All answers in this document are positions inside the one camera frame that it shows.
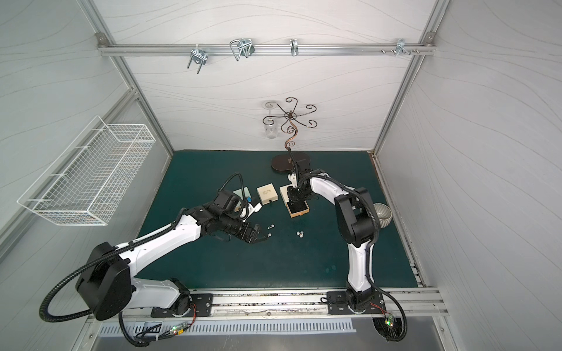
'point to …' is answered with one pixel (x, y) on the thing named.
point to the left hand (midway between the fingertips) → (260, 236)
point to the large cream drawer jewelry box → (296, 208)
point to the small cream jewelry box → (268, 194)
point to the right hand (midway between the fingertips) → (291, 197)
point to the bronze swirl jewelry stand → (301, 157)
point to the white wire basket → (88, 180)
